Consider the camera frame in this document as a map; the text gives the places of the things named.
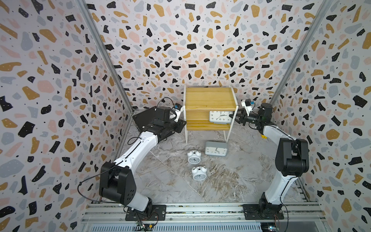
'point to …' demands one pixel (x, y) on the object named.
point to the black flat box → (142, 119)
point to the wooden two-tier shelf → (198, 101)
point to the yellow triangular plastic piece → (263, 137)
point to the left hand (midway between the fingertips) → (183, 120)
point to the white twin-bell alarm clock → (194, 156)
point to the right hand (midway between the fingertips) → (232, 114)
